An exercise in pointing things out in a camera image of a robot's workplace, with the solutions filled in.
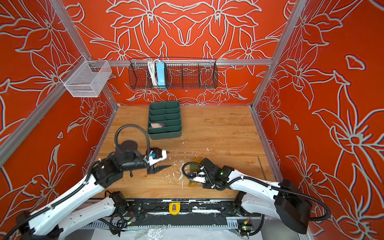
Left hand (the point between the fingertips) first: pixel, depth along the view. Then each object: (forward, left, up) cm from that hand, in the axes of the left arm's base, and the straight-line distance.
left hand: (169, 155), depth 65 cm
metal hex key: (+7, -52, -25) cm, 58 cm away
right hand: (0, -15, -24) cm, 28 cm away
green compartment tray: (+34, +11, -18) cm, 40 cm away
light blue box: (+49, +12, +10) cm, 52 cm away
